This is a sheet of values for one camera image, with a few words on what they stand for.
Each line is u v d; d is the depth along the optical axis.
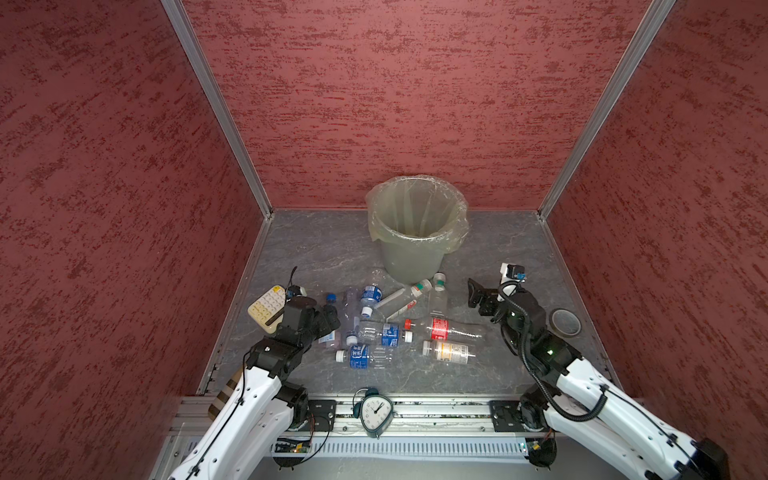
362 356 0.79
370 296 0.90
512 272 0.65
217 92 0.85
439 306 0.93
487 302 0.68
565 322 0.92
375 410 0.71
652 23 0.72
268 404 0.50
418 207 0.97
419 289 0.94
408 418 0.76
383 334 0.83
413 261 0.95
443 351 0.80
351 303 0.91
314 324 0.62
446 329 0.84
